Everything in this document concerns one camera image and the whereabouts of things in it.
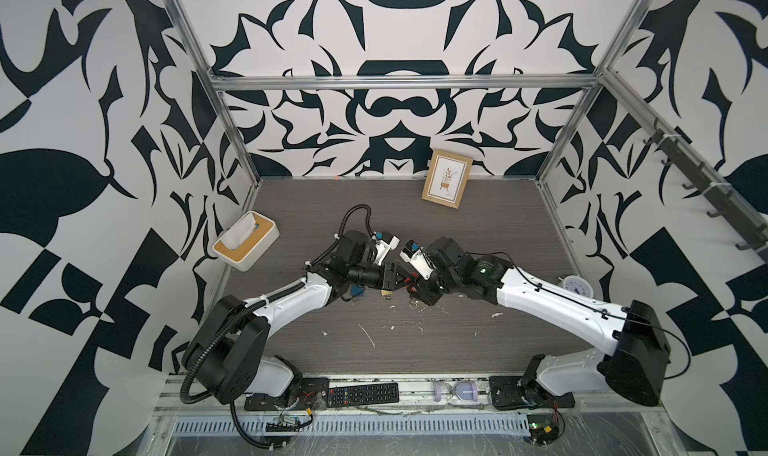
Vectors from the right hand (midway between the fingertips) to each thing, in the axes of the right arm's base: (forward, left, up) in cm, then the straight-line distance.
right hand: (413, 282), depth 78 cm
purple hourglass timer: (-23, -11, -11) cm, 28 cm away
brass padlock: (+3, +7, -15) cm, 17 cm away
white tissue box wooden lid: (+19, +52, -8) cm, 56 cm away
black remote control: (-23, +12, -12) cm, 29 cm away
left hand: (+1, 0, +1) cm, 2 cm away
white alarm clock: (+5, -50, -13) cm, 51 cm away
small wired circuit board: (-28, +31, -15) cm, 45 cm away
